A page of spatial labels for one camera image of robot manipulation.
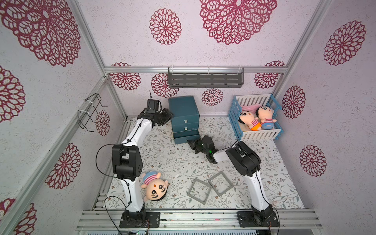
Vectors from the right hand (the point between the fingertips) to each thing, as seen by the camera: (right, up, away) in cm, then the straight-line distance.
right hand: (189, 139), depth 102 cm
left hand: (-11, +15, -9) cm, 21 cm away
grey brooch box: (+6, -29, -18) cm, 35 cm away
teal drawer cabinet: (-3, +19, -5) cm, 20 cm away
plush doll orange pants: (+43, +12, +1) cm, 45 cm away
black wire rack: (-53, +13, -28) cm, 61 cm away
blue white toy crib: (+47, +27, +11) cm, 55 cm away
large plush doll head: (-18, -24, -26) cm, 40 cm away
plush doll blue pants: (+53, +17, +1) cm, 56 cm away
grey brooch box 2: (+18, -25, -15) cm, 35 cm away
